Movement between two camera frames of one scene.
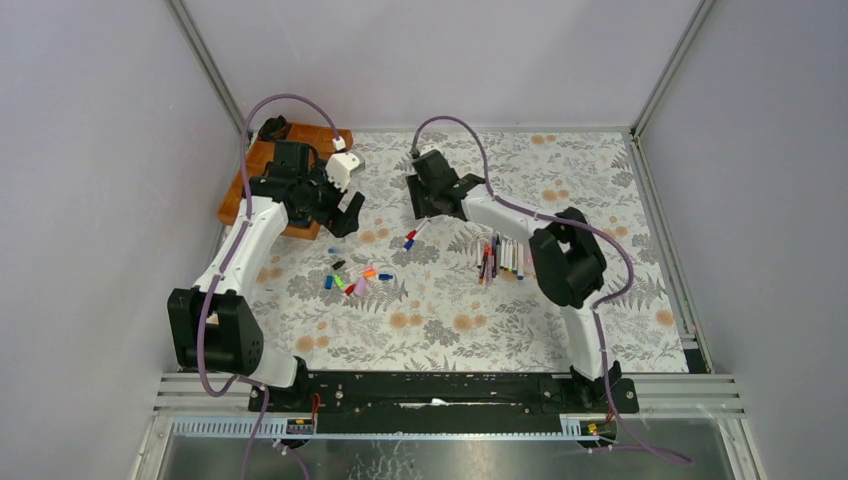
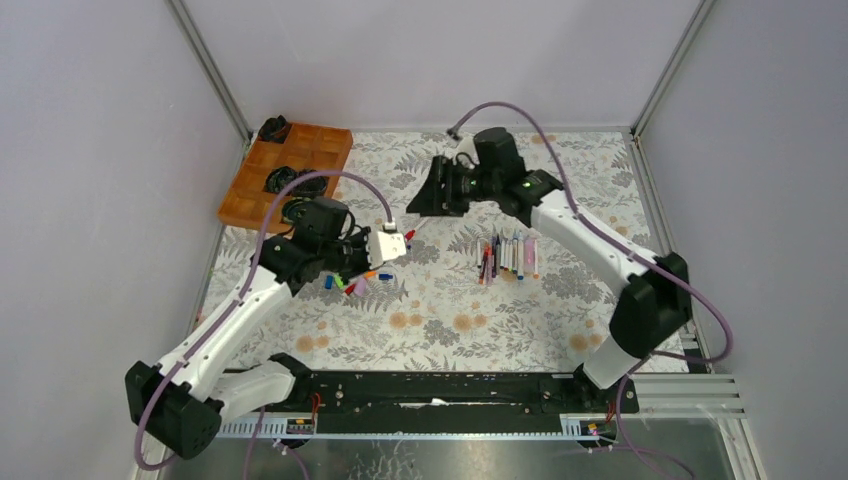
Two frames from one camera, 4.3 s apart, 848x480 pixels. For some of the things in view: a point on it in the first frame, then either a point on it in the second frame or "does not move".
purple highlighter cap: (360, 287) does not move
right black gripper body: (423, 199) to (476, 186)
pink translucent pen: (488, 266) does not move
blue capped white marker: (520, 261) does not move
